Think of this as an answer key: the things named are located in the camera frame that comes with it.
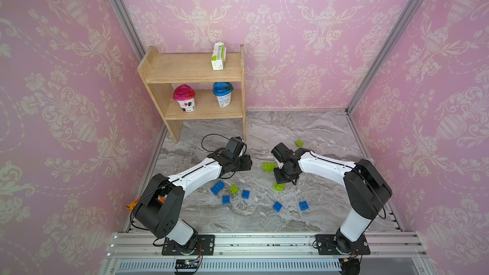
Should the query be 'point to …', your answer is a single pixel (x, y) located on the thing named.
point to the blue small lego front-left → (226, 199)
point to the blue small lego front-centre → (277, 206)
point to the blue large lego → (217, 187)
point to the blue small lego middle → (245, 194)
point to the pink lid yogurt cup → (185, 95)
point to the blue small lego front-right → (304, 205)
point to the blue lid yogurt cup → (223, 90)
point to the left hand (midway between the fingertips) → (250, 164)
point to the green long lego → (279, 187)
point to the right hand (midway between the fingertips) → (280, 178)
